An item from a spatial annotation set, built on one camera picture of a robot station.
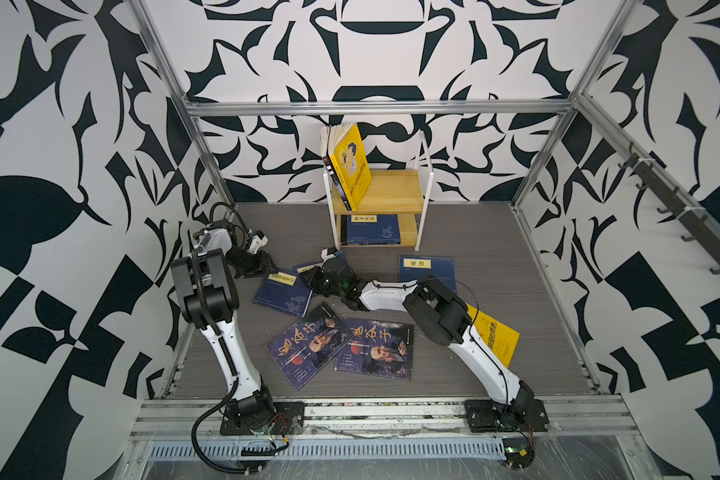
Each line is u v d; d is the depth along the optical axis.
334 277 0.79
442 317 0.60
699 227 0.55
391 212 1.09
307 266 0.99
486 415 0.74
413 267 1.01
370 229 1.05
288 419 0.74
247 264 0.88
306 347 0.83
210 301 0.57
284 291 0.95
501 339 0.86
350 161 0.85
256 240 0.94
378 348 0.84
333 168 0.78
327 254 0.94
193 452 0.65
